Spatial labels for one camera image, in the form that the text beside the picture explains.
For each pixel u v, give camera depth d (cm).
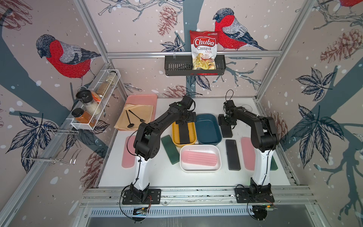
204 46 83
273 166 83
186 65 106
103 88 78
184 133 96
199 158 86
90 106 68
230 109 80
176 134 98
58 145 56
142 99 123
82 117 60
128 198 72
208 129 99
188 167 82
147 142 53
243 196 73
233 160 86
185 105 76
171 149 88
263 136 57
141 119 107
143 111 112
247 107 107
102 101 73
